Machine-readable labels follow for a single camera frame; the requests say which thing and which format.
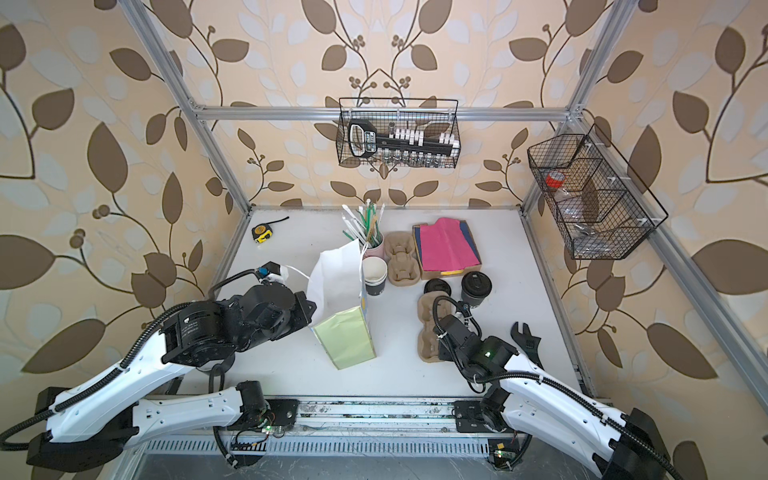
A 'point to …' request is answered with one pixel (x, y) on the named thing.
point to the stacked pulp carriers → (404, 266)
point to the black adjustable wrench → (528, 343)
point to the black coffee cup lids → (437, 284)
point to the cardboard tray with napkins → (446, 248)
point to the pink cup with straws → (366, 229)
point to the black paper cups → (375, 272)
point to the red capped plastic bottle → (554, 181)
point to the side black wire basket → (598, 208)
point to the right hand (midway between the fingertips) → (446, 342)
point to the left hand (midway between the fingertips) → (318, 305)
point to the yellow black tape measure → (263, 231)
